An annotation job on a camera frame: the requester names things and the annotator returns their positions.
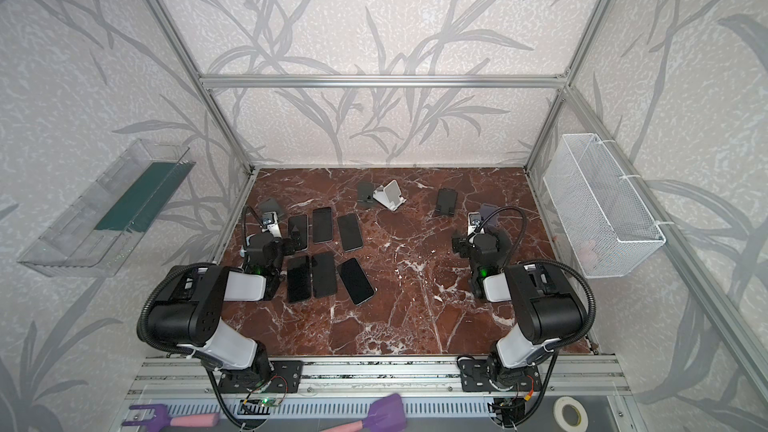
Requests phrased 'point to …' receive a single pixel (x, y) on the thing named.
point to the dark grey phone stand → (270, 205)
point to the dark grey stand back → (365, 195)
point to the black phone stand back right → (446, 202)
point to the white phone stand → (389, 195)
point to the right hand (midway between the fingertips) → (475, 220)
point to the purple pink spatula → (385, 414)
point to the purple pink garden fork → (161, 421)
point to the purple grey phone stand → (485, 210)
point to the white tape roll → (559, 417)
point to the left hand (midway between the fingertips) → (285, 218)
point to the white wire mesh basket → (607, 222)
